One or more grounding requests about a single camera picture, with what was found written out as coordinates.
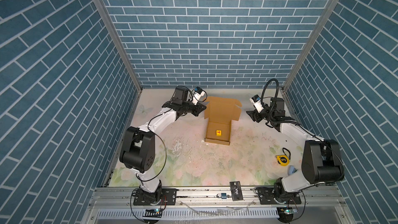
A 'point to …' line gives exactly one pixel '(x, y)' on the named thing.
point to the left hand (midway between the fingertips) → (205, 107)
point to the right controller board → (286, 214)
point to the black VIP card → (236, 191)
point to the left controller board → (153, 213)
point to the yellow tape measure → (282, 159)
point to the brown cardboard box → (218, 113)
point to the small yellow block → (218, 133)
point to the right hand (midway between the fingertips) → (250, 105)
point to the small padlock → (224, 195)
